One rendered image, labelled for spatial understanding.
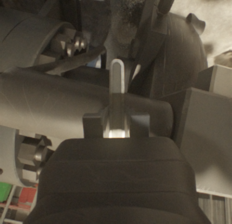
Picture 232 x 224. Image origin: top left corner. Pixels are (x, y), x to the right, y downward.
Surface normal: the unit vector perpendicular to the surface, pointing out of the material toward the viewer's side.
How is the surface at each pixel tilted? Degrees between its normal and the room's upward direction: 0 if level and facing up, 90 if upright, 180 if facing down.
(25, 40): 93
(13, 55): 85
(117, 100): 49
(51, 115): 54
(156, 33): 5
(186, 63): 87
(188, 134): 68
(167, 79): 81
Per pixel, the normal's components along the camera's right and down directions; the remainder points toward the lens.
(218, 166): 0.07, -0.04
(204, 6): -0.18, 0.88
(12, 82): 0.15, -0.41
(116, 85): -0.01, 0.26
